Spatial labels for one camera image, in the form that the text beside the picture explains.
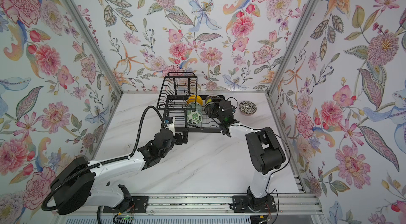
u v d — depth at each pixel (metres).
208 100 1.05
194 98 1.09
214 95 1.07
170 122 0.72
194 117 1.04
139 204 0.74
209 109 0.95
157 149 0.63
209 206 0.75
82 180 0.42
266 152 0.49
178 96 1.10
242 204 0.73
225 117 0.73
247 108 1.10
